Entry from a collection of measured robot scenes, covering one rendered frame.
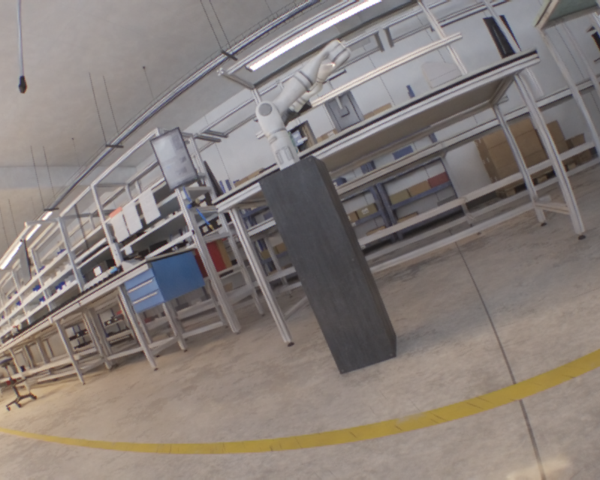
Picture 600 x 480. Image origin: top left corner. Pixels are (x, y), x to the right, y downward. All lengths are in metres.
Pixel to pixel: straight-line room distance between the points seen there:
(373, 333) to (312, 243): 0.42
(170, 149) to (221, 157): 4.08
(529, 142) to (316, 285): 4.36
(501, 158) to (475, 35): 2.49
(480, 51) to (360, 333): 5.78
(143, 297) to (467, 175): 5.06
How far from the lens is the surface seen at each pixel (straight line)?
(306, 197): 1.35
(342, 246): 1.33
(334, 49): 1.63
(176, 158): 3.23
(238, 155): 7.06
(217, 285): 3.36
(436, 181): 5.61
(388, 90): 6.33
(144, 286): 3.07
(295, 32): 2.59
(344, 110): 3.94
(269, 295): 2.15
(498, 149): 5.18
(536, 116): 1.98
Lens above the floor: 0.55
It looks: 1 degrees up
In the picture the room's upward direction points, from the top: 23 degrees counter-clockwise
